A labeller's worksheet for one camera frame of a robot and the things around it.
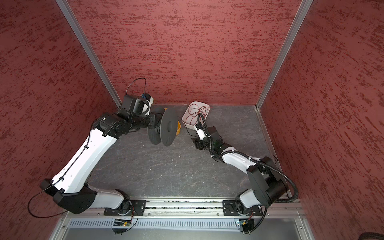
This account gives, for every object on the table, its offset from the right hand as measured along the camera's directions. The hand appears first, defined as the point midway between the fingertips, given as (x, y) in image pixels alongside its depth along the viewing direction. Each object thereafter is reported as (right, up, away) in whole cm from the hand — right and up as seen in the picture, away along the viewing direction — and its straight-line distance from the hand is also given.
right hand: (195, 138), depth 88 cm
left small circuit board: (-38, -42, -16) cm, 59 cm away
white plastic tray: (-7, +16, +21) cm, 27 cm away
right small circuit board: (+26, -41, -17) cm, 51 cm away
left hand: (-19, +11, -18) cm, 29 cm away
